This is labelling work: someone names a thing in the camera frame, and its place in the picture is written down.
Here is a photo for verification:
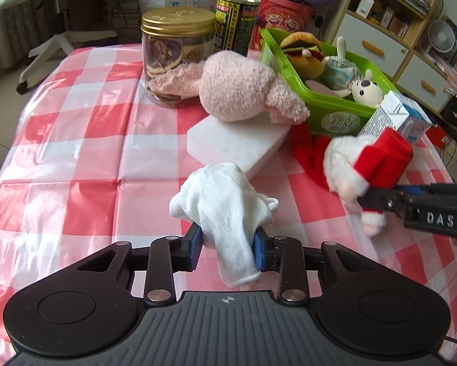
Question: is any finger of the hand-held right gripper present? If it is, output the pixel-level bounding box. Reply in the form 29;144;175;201
396;184;457;198
357;186;408;214

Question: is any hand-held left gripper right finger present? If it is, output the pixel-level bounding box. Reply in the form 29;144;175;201
253;227;370;307

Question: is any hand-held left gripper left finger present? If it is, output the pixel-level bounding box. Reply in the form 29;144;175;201
76;224;204;307

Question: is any white cloth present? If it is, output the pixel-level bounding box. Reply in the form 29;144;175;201
169;162;280;288

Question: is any red white santa plush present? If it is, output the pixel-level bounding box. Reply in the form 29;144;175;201
292;124;414;237

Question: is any green plastic bin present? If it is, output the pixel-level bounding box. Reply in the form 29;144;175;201
259;27;402;138

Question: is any grey bunny plush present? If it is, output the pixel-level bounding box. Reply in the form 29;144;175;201
322;36;385;108

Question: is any burger plush toy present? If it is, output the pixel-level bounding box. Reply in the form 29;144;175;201
280;32;325;77

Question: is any red cardboard box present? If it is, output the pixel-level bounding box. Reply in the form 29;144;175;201
428;125;449;148

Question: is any blue white milk carton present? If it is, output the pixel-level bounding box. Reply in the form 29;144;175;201
356;91;433;147

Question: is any white foam block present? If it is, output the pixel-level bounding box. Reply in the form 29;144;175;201
186;112;290;180

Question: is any pink white checked tablecloth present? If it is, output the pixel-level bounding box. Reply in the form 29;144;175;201
0;44;457;366

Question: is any white desk fan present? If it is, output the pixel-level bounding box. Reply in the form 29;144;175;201
427;20;457;65

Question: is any wooden white drawer cabinet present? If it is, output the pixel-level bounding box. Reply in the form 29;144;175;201
324;0;448;113

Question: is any pink fuzzy sock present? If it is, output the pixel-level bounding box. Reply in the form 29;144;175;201
148;50;311;124

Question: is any small white box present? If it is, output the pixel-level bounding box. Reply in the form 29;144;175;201
356;0;376;18

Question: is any glass jar gold lid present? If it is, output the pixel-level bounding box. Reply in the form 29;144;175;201
140;8;217;108

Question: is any red snack bucket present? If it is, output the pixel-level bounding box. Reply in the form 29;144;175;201
251;0;315;52

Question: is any black yellow can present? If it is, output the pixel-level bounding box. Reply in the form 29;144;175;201
213;0;262;52

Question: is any white office chair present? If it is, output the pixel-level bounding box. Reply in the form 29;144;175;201
0;0;145;96

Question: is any grey curtain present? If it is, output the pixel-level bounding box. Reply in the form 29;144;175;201
0;0;36;71

